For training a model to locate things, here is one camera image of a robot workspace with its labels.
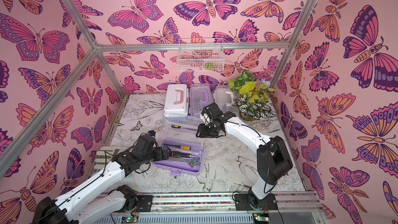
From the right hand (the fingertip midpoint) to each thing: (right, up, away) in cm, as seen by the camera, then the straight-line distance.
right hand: (200, 133), depth 84 cm
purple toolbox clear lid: (0, +22, +19) cm, 30 cm away
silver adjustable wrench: (-4, -16, +1) cm, 17 cm away
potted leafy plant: (+29, +16, -3) cm, 33 cm away
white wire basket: (0, +47, +11) cm, 48 cm away
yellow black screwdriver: (-10, +3, +3) cm, 11 cm away
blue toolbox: (-15, +19, +18) cm, 30 cm away
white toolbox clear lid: (+17, +21, +22) cm, 35 cm away
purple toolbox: (-11, +1, +4) cm, 11 cm away
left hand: (-18, -9, -2) cm, 20 cm away
